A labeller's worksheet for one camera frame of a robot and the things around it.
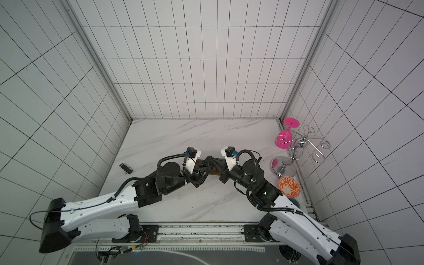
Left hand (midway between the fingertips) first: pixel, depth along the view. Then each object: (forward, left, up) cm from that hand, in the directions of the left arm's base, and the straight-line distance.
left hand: (206, 168), depth 67 cm
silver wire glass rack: (+13, -43, -22) cm, 50 cm away
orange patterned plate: (+1, -43, -23) cm, 49 cm away
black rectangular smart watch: (+11, +47, -25) cm, 54 cm away
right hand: (+5, -3, +3) cm, 7 cm away
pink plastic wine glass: (+15, -36, +1) cm, 39 cm away
